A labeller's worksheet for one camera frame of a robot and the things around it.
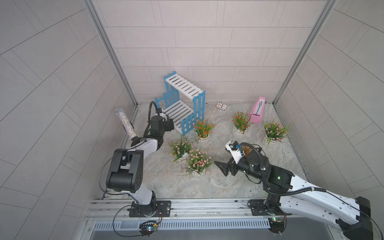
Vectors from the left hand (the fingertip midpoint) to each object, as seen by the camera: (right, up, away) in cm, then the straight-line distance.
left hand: (168, 117), depth 94 cm
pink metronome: (+59, +1, +8) cm, 60 cm away
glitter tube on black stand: (-12, -10, -21) cm, 27 cm away
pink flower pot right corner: (+63, -9, -10) cm, 65 cm away
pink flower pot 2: (+10, -16, -17) cm, 25 cm away
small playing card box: (+37, +8, +18) cm, 42 cm away
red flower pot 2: (+45, -3, -7) cm, 45 cm away
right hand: (+30, -19, -24) cm, 43 cm away
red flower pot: (+22, -6, -10) cm, 25 cm away
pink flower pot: (+19, -21, -22) cm, 36 cm away
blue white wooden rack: (+8, +10, +21) cm, 24 cm away
